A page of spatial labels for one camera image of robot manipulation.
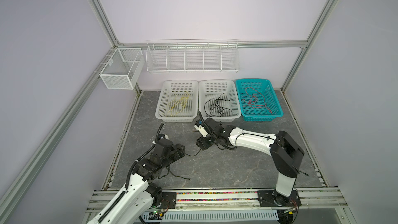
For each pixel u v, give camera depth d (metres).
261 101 1.15
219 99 1.15
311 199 0.75
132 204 0.57
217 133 0.67
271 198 0.74
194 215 1.14
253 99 1.15
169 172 0.67
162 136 0.74
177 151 0.70
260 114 1.05
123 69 1.01
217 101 1.13
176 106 1.12
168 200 0.74
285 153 0.48
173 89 1.16
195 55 1.03
